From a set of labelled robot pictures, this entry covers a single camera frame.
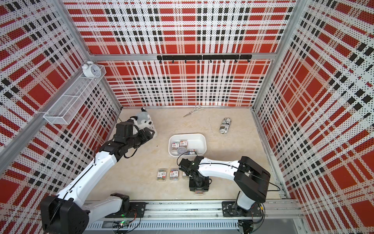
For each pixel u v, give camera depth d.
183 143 0.96
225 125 1.07
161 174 0.84
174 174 0.84
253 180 0.44
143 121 0.89
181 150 0.93
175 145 0.96
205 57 0.89
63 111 0.69
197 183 0.68
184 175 0.84
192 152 0.92
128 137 0.62
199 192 0.77
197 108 1.22
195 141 1.01
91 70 0.80
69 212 0.37
